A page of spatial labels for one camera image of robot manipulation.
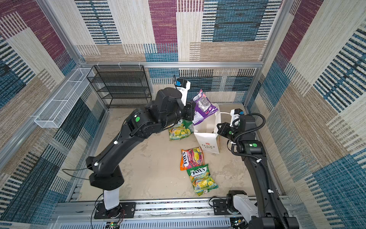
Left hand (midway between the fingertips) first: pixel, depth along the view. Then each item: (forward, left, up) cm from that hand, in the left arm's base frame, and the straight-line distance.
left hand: (196, 104), depth 59 cm
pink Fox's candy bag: (-3, +1, -42) cm, 42 cm away
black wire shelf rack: (+49, +53, -27) cm, 77 cm away
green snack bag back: (+18, +4, -41) cm, 44 cm away
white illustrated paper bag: (+16, -11, -42) cm, 46 cm away
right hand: (+3, -12, -19) cm, 23 cm away
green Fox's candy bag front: (-17, -4, -42) cm, 45 cm away
